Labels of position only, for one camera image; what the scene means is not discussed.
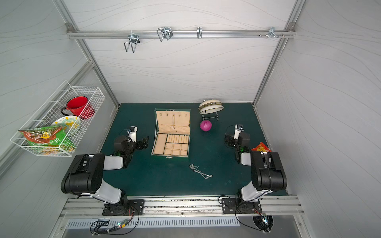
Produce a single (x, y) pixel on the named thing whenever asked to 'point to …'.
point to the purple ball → (206, 125)
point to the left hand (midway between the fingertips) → (142, 135)
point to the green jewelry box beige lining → (172, 133)
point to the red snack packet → (262, 147)
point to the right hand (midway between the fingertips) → (235, 132)
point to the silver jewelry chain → (205, 176)
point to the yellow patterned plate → (70, 123)
